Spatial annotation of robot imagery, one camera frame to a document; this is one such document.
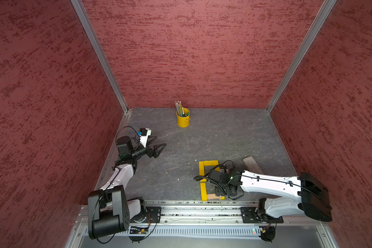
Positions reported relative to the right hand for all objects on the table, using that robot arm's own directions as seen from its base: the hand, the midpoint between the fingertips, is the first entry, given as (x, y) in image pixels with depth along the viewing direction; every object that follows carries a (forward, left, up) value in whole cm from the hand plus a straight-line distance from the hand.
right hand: (221, 195), depth 78 cm
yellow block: (+16, +9, -2) cm, 19 cm away
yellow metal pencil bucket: (+48, +20, +4) cm, 52 cm away
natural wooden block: (-1, +1, -1) cm, 1 cm away
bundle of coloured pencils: (+52, +22, +10) cm, 58 cm away
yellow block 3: (+4, +9, -2) cm, 10 cm away
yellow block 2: (+19, +3, -2) cm, 19 cm away
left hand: (+24, +32, +14) cm, 42 cm away
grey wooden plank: (+16, -20, -1) cm, 26 cm away
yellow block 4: (-1, -1, -1) cm, 2 cm away
